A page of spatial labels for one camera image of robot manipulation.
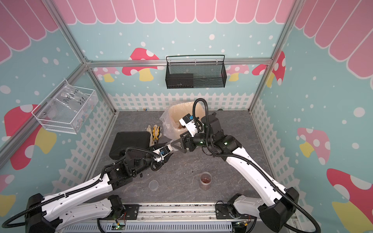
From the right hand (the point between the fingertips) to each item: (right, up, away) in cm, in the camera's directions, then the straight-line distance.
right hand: (177, 140), depth 66 cm
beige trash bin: (-2, +15, +22) cm, 27 cm away
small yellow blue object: (-33, +20, +59) cm, 70 cm away
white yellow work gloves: (-19, +1, +40) cm, 44 cm away
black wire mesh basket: (+11, +42, +29) cm, 53 cm away
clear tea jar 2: (+15, -24, +17) cm, 33 cm away
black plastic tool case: (-40, -3, +34) cm, 53 cm away
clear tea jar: (-2, -3, -4) cm, 6 cm away
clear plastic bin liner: (-11, +11, +21) cm, 26 cm away
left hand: (-5, -5, +7) cm, 10 cm away
